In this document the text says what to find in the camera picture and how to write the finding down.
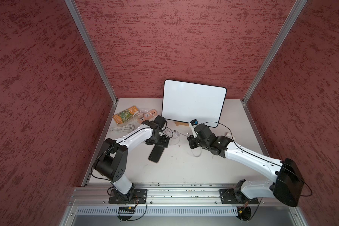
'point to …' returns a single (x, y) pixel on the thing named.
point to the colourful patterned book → (126, 116)
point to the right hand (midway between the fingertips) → (188, 140)
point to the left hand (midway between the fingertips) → (159, 146)
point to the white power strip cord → (124, 128)
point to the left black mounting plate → (133, 196)
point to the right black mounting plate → (229, 196)
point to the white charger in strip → (140, 115)
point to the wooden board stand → (181, 123)
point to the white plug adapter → (230, 136)
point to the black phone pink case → (156, 154)
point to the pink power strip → (148, 116)
